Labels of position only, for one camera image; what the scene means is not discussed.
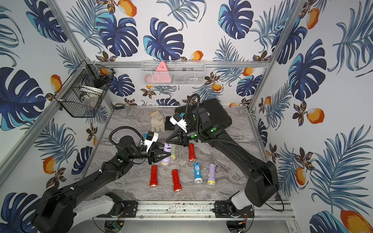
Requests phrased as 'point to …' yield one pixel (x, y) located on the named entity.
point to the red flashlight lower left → (153, 182)
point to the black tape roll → (119, 108)
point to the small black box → (168, 125)
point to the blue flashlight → (198, 178)
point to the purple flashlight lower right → (211, 178)
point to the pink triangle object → (159, 77)
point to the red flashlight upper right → (192, 157)
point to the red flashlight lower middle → (177, 185)
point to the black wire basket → (80, 95)
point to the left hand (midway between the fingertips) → (169, 150)
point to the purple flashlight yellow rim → (167, 147)
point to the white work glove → (157, 121)
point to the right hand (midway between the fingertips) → (168, 139)
